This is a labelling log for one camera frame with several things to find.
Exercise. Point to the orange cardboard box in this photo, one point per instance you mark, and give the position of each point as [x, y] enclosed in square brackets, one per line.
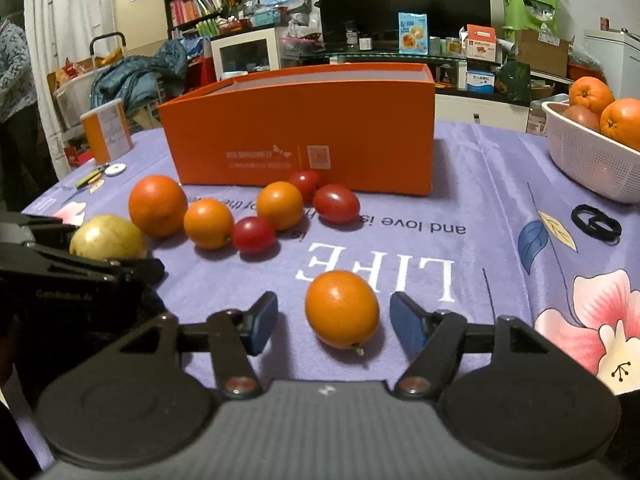
[300, 125]

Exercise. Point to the white curtain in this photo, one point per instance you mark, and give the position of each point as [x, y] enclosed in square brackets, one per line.
[65, 10]

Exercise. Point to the beige standing air conditioner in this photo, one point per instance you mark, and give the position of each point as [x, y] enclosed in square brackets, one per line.
[140, 10]

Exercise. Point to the blue snack packet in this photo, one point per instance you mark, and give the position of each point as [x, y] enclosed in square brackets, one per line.
[413, 34]

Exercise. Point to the yellow green small tool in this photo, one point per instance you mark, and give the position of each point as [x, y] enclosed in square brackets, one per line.
[90, 178]

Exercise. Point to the dark green bag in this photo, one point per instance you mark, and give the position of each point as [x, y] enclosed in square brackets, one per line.
[513, 81]

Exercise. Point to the red cherry tomato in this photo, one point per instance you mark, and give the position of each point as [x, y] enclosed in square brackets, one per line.
[305, 185]
[336, 203]
[253, 235]

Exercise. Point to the glass jar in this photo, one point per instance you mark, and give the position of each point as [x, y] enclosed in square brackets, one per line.
[436, 46]
[453, 46]

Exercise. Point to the white chest freezer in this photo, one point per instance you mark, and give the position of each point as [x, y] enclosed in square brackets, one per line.
[617, 55]

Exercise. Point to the brown cardboard box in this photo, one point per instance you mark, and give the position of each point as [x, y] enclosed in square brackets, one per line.
[542, 55]

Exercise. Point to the small orange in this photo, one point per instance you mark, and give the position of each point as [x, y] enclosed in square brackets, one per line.
[157, 206]
[342, 308]
[280, 205]
[208, 223]

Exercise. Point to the light blue plastic basket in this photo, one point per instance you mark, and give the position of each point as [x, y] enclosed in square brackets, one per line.
[265, 16]

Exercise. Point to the orange white carton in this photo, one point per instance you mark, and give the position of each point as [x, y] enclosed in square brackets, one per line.
[479, 42]

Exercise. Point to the large orange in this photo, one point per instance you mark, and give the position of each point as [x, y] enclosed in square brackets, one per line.
[622, 125]
[591, 94]

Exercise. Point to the white cabinet with glass door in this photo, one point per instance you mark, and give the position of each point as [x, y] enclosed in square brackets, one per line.
[245, 55]

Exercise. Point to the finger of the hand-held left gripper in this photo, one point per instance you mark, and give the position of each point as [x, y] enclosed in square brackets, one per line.
[40, 225]
[75, 262]

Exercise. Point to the dark bookshelf with books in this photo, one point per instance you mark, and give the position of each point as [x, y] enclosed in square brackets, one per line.
[192, 0]

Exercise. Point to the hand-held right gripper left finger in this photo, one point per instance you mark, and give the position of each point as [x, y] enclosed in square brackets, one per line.
[262, 322]

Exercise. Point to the blue padded jacket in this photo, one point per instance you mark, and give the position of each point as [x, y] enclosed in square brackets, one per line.
[135, 77]

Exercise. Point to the yellow pear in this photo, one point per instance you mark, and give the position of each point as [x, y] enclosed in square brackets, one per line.
[107, 235]

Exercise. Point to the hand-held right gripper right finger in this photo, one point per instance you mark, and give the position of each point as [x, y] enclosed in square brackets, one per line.
[406, 322]

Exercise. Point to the purple floral tablecloth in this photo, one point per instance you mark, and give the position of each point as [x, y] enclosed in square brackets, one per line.
[475, 185]

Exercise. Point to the white perforated plastic basket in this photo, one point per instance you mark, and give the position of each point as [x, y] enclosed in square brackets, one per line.
[585, 160]

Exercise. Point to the dark glass bottle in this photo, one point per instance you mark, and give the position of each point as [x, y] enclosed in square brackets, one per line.
[352, 40]
[366, 43]

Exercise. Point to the orange white canister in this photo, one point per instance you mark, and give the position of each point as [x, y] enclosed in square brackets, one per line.
[107, 130]

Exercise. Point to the white round small item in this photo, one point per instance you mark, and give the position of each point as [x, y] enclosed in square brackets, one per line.
[114, 169]

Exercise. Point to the white plastic tub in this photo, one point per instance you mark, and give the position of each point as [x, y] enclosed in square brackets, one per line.
[75, 100]

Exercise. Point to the red apple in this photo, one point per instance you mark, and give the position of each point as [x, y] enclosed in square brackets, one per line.
[581, 119]

